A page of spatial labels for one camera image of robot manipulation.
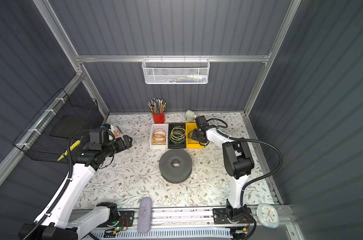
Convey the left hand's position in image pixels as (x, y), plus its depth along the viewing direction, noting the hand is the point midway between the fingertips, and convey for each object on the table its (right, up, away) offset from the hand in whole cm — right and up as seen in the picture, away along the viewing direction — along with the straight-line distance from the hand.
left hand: (124, 141), depth 77 cm
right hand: (+40, +1, +22) cm, 46 cm away
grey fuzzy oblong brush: (+13, -38, -8) cm, 41 cm away
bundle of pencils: (+12, +23, +29) cm, 39 cm away
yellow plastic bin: (+36, -4, +23) cm, 43 cm away
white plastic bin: (+9, +7, +27) cm, 29 cm away
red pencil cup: (+13, +14, +31) cm, 37 cm away
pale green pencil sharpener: (+36, +16, +33) cm, 52 cm away
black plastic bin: (+23, -5, +21) cm, 31 cm away
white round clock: (+72, -35, -5) cm, 81 cm away
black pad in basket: (-27, +8, -5) cm, 28 cm away
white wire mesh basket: (+24, +54, +46) cm, 76 cm away
